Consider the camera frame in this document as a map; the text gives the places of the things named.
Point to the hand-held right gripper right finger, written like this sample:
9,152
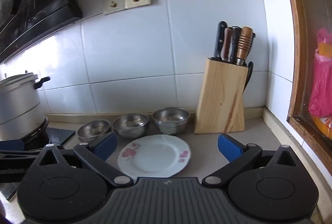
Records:
229,147

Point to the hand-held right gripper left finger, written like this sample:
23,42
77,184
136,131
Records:
105,144

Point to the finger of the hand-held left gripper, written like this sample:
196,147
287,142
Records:
11,145

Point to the white floral plate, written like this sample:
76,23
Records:
155,155

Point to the silver pressure cooker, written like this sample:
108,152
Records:
15,109

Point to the black gas stove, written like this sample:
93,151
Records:
61,134

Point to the wooden knife block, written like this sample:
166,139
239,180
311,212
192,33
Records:
220,99

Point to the black ribbed sharpening steel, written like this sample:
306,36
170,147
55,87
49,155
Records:
234,43

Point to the pink plastic bag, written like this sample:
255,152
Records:
321,83

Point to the wooden window frame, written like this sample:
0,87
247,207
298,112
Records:
294,58

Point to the white wall socket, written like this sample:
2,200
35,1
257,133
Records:
113,1

